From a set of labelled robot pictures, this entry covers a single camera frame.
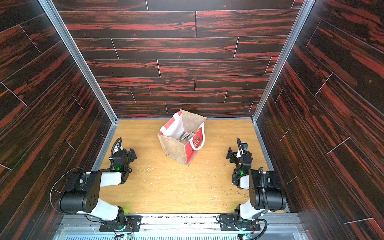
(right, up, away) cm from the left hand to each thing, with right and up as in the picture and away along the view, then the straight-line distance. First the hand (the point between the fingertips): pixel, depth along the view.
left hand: (125, 151), depth 94 cm
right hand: (+74, +2, -2) cm, 74 cm away
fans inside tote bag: (+38, +9, +10) cm, 41 cm away
